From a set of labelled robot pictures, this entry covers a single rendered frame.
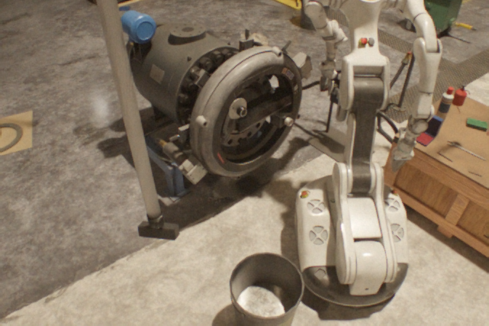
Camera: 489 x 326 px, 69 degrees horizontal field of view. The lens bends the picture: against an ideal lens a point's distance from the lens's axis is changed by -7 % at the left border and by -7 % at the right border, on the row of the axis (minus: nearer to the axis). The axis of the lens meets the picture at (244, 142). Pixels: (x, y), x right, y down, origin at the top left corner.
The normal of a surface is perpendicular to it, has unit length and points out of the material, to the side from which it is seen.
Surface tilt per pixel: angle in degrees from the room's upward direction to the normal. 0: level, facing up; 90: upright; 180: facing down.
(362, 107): 75
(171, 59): 40
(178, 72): 46
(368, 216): 14
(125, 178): 0
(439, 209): 90
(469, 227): 90
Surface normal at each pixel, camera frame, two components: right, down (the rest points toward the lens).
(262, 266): 0.09, 0.59
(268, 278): -0.22, 0.58
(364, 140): 0.00, 0.42
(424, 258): 0.00, -0.77
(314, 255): 0.02, -0.22
